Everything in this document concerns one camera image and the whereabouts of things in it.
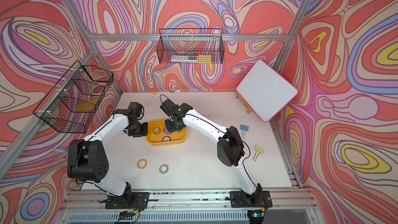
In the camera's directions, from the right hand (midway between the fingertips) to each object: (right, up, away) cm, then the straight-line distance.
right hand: (174, 131), depth 85 cm
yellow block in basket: (-39, +14, -13) cm, 44 cm away
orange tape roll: (-18, -18, 0) cm, 26 cm away
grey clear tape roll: (-5, -20, -2) cm, 21 cm away
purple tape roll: (-7, -5, +10) cm, 13 cm away
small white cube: (-3, +26, +34) cm, 43 cm away
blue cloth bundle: (-45, -5, -20) cm, 49 cm away
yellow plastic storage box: (-13, -5, +12) cm, 18 cm away
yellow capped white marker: (-21, +24, +34) cm, 47 cm away
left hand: (-17, -2, +4) cm, 17 cm away
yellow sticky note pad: (+50, -11, +6) cm, 52 cm away
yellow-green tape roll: (-13, -2, +12) cm, 18 cm away
